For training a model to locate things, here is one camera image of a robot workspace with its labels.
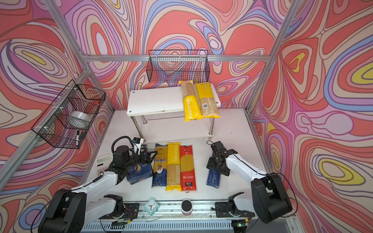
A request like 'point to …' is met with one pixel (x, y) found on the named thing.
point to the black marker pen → (77, 138)
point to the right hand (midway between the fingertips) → (216, 172)
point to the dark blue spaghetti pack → (213, 176)
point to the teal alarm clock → (151, 207)
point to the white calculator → (103, 162)
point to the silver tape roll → (81, 115)
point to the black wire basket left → (67, 120)
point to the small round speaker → (186, 207)
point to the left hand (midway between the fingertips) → (153, 151)
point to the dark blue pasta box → (138, 172)
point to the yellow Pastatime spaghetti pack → (173, 166)
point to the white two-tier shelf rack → (159, 115)
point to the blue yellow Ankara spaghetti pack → (160, 174)
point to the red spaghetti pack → (188, 182)
